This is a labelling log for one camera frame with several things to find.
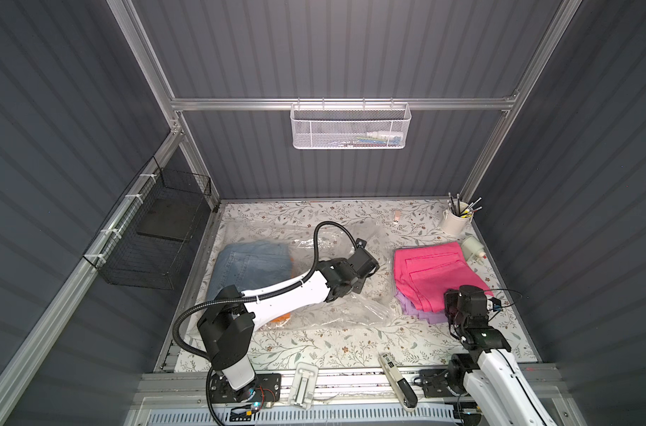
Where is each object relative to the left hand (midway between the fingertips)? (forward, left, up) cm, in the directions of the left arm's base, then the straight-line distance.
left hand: (356, 276), depth 81 cm
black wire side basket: (+5, +59, +13) cm, 61 cm away
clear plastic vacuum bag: (-9, -4, -3) cm, 10 cm away
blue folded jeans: (+8, +36, -7) cm, 38 cm away
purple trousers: (-6, -18, -11) cm, 22 cm away
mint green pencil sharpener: (+15, -44, -7) cm, 47 cm away
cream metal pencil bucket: (+27, -41, -4) cm, 49 cm away
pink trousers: (+6, -26, -9) cm, 28 cm away
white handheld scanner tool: (-28, -11, -9) cm, 31 cm away
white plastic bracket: (-27, +16, -11) cm, 34 cm away
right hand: (-2, -31, -5) cm, 31 cm away
